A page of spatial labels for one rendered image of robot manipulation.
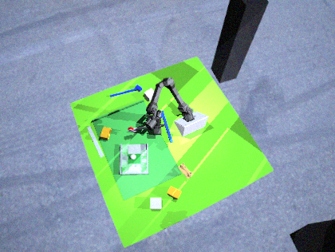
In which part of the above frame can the yellow cube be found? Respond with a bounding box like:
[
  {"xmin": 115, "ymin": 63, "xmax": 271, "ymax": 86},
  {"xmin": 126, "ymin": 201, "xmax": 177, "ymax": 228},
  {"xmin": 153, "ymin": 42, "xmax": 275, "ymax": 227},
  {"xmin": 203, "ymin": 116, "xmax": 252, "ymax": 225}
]
[
  {"xmin": 167, "ymin": 186, "xmax": 182, "ymax": 199},
  {"xmin": 100, "ymin": 127, "xmax": 112, "ymax": 140}
]

